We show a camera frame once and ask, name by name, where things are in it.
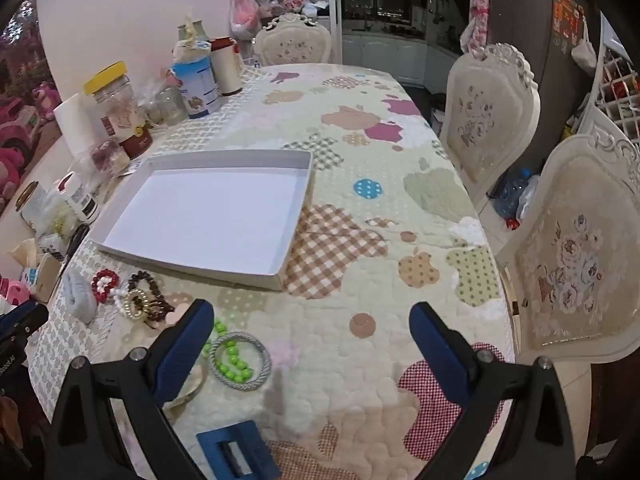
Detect brown refrigerator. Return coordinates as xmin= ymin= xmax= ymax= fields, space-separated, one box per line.
xmin=490 ymin=0 xmax=608 ymax=196

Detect cream fluffy scrunchie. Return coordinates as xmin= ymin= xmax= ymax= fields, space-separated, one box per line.
xmin=162 ymin=359 xmax=211 ymax=417

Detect clear bag of red dates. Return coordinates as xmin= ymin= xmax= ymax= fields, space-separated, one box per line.
xmin=75 ymin=137 xmax=134 ymax=182

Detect gold lid white tin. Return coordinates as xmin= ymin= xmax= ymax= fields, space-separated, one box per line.
xmin=15 ymin=181 xmax=57 ymax=242

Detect pink plastic bag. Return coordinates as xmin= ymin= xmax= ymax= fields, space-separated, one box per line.
xmin=228 ymin=0 xmax=261 ymax=42

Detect yellow and black scissors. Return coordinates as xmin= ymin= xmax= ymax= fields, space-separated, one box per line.
xmin=62 ymin=223 xmax=91 ymax=264

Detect small clear glass jar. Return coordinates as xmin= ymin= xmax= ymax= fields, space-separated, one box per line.
xmin=149 ymin=87 xmax=189 ymax=129

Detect blue hair claw clip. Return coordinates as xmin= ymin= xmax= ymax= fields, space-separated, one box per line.
xmin=195 ymin=420 xmax=282 ymax=480

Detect blue and white tin can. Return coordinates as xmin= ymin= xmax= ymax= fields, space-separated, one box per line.
xmin=172 ymin=52 xmax=223 ymax=120

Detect red bead bracelet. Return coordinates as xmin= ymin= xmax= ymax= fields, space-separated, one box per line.
xmin=90 ymin=268 xmax=118 ymax=304

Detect blue water jug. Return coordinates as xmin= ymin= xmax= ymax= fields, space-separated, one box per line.
xmin=497 ymin=167 xmax=532 ymax=217

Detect printed tissue box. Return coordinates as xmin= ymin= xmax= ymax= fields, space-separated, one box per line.
xmin=10 ymin=239 xmax=64 ymax=304

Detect white bottle with red cap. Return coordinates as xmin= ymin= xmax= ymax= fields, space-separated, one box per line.
xmin=57 ymin=172 xmax=101 ymax=224

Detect cream tin with red lid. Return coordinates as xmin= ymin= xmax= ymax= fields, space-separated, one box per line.
xmin=209 ymin=37 xmax=245 ymax=97

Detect grey and white hair band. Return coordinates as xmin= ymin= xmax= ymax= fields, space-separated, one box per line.
xmin=62 ymin=268 xmax=99 ymax=324

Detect white pearl bead bracelet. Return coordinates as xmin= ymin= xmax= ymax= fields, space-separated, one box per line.
xmin=112 ymin=287 xmax=134 ymax=317

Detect cream floral upholstered chair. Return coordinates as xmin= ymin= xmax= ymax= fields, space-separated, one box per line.
xmin=434 ymin=43 xmax=542 ymax=207
xmin=492 ymin=121 xmax=640 ymax=367
xmin=253 ymin=13 xmax=334 ymax=67

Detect gold spiral hair tie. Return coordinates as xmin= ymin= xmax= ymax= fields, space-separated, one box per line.
xmin=122 ymin=290 xmax=151 ymax=320

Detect pink floral apron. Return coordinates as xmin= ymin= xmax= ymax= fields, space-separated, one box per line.
xmin=459 ymin=0 xmax=494 ymax=56

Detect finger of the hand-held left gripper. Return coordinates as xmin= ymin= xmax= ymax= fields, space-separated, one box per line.
xmin=0 ymin=301 xmax=50 ymax=342

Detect white paper towel roll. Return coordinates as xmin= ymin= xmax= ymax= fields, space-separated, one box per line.
xmin=52 ymin=92 xmax=104 ymax=162

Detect dark brown bead bracelet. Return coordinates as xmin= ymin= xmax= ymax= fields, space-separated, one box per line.
xmin=127 ymin=270 xmax=176 ymax=331

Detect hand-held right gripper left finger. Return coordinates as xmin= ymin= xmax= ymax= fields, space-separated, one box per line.
xmin=45 ymin=299 xmax=216 ymax=480

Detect clear bag of yellow beads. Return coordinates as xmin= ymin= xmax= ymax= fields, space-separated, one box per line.
xmin=37 ymin=195 xmax=84 ymax=241

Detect pink plastic toy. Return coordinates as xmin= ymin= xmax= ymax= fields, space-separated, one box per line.
xmin=0 ymin=275 xmax=32 ymax=307

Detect white lattice rack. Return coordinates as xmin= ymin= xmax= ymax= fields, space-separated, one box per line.
xmin=585 ymin=15 xmax=640 ymax=147

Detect black hair tie pink charm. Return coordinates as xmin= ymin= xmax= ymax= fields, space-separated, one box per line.
xmin=162 ymin=305 xmax=194 ymax=329

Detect grey spiral cord bangle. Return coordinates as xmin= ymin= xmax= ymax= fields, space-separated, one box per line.
xmin=207 ymin=332 xmax=273 ymax=391

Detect yellow lid plastic jar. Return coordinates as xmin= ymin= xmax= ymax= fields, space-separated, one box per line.
xmin=83 ymin=61 xmax=154 ymax=161

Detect pale green bottle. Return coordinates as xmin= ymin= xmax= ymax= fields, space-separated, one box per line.
xmin=177 ymin=20 xmax=210 ymax=56

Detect green bead bracelet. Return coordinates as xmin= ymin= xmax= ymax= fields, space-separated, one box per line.
xmin=202 ymin=320 xmax=254 ymax=384

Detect white hanging bag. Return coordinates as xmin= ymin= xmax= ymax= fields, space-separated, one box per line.
xmin=570 ymin=17 xmax=599 ymax=74

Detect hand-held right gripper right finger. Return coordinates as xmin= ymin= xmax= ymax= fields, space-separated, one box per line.
xmin=409 ymin=302 xmax=587 ymax=480

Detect white kitchen cabinets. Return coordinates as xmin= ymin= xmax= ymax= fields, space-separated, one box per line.
xmin=342 ymin=30 xmax=462 ymax=87

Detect white shallow cardboard tray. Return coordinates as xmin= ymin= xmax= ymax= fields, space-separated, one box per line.
xmin=94 ymin=148 xmax=314 ymax=292

